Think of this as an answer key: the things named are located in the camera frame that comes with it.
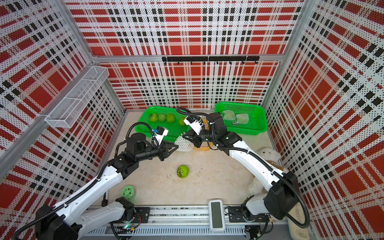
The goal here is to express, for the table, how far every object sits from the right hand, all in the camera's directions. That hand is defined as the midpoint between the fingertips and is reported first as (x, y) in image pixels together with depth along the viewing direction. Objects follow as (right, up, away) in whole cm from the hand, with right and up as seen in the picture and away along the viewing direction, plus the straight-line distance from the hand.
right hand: (186, 135), depth 72 cm
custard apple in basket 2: (-15, +10, +37) cm, 41 cm away
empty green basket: (+50, +6, +40) cm, 64 cm away
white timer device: (+15, -38, -1) cm, 41 cm away
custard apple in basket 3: (-7, +7, +36) cm, 37 cm away
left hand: (-4, -5, +1) cm, 7 cm away
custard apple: (-3, -21, +10) cm, 24 cm away
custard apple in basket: (-29, +11, +39) cm, 50 cm away
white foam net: (-1, -4, 0) cm, 4 cm away
